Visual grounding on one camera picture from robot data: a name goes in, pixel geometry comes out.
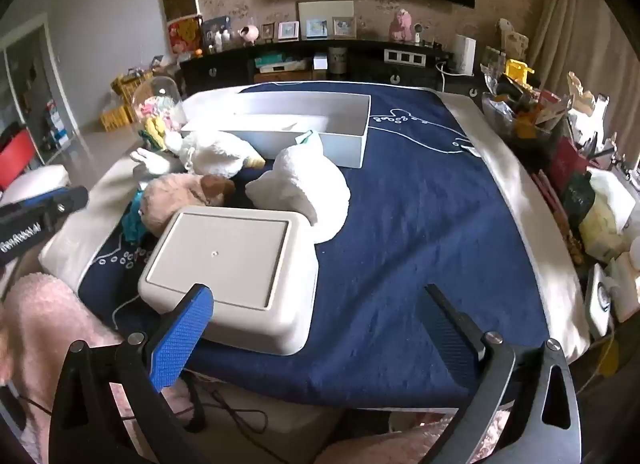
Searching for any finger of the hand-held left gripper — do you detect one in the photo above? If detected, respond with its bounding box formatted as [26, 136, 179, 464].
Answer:
[20, 185, 90, 225]

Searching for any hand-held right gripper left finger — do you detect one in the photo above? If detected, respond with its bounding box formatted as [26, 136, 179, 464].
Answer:
[48, 283, 216, 464]

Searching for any white board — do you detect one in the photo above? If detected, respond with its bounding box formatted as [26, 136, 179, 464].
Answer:
[298, 0, 355, 38]

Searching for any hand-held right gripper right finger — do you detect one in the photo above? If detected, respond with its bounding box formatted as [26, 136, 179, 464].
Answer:
[424, 284, 583, 464]

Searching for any white fluffy plush toy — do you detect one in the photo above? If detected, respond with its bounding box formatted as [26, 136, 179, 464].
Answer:
[164, 130, 267, 179]

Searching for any cream spotted figure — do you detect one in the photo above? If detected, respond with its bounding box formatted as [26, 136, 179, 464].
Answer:
[497, 18, 528, 58]

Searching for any grey cylinder speaker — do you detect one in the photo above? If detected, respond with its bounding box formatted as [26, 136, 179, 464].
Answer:
[327, 47, 349, 76]

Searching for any white bed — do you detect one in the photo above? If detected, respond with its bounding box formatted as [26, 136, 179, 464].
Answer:
[37, 78, 592, 365]

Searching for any clear bowl of clutter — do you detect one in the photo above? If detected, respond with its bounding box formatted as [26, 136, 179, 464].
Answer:
[482, 74, 566, 145]

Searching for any beige square lid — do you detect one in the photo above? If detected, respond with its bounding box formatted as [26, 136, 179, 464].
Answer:
[137, 205, 320, 356]

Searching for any white cat plush teal bow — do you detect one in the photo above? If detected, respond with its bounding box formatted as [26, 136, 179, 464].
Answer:
[244, 130, 352, 245]

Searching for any navy blue blanket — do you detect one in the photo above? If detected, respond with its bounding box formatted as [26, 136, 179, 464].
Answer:
[77, 80, 551, 410]

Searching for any black cabinet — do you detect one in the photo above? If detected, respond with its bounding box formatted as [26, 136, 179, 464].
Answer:
[177, 37, 493, 100]

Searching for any beige plush toy brown ear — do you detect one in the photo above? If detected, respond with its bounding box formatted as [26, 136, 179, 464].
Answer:
[137, 173, 237, 239]

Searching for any white router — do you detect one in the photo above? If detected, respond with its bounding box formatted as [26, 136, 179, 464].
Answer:
[454, 34, 477, 76]

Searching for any white rectangular tray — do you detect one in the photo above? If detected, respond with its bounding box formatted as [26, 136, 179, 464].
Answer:
[179, 93, 372, 169]

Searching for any pink plush figure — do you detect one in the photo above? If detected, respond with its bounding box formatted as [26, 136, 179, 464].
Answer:
[389, 8, 414, 43]

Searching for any yellow plastic crate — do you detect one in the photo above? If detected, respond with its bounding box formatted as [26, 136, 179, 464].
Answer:
[100, 104, 136, 131]
[111, 72, 153, 96]

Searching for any teal doll jacket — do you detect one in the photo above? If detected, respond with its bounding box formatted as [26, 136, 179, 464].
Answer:
[122, 191, 148, 244]

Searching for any black cable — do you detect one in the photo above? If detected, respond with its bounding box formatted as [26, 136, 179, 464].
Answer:
[180, 374, 281, 464]

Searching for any pale yellow bag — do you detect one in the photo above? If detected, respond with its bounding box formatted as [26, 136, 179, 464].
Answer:
[580, 194, 631, 260]

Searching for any dark green bag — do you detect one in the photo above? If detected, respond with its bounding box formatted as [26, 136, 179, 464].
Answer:
[560, 171, 596, 225]

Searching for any glass dome with flowers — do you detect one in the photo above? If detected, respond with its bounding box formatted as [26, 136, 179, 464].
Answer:
[131, 75, 190, 145]

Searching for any white triple frame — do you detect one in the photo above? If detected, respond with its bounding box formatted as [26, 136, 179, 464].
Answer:
[383, 47, 427, 66]

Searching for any teal flat box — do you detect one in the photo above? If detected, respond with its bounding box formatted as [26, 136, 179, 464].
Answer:
[255, 53, 311, 72]

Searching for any person's pink fluffy clothing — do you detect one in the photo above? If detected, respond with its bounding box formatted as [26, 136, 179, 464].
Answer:
[0, 273, 201, 464]

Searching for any red chair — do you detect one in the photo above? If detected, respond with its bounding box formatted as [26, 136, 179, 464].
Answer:
[0, 130, 37, 190]

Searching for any yellow toy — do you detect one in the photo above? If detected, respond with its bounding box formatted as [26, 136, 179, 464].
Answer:
[505, 59, 536, 88]

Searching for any beige curtain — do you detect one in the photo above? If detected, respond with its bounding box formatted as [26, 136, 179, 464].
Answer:
[530, 0, 640, 110]

